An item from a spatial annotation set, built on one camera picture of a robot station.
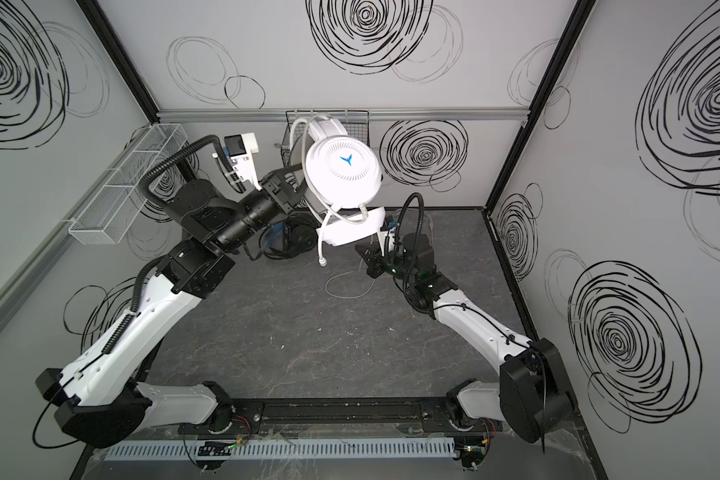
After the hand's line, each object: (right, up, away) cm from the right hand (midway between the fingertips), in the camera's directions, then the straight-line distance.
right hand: (353, 246), depth 76 cm
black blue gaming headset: (-23, +3, +27) cm, 35 cm away
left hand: (-6, +15, -26) cm, 30 cm away
